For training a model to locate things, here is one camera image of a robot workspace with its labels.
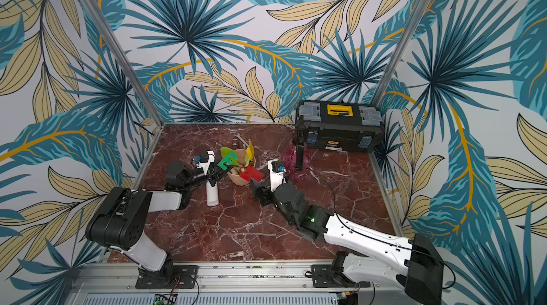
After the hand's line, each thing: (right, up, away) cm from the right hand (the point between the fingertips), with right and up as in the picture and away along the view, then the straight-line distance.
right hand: (249, 189), depth 69 cm
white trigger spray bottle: (-18, -7, +21) cm, 28 cm away
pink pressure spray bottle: (+17, +9, +16) cm, 25 cm away
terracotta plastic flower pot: (-8, +2, +17) cm, 19 cm away
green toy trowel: (-12, +12, +22) cm, 27 cm away
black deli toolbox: (+39, +23, +29) cm, 54 cm away
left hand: (-8, +7, +14) cm, 17 cm away
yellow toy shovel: (-2, +12, +17) cm, 21 cm away
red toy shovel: (-1, +3, +19) cm, 19 cm away
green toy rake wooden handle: (-9, +9, +9) cm, 15 cm away
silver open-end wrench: (-10, +18, +45) cm, 49 cm away
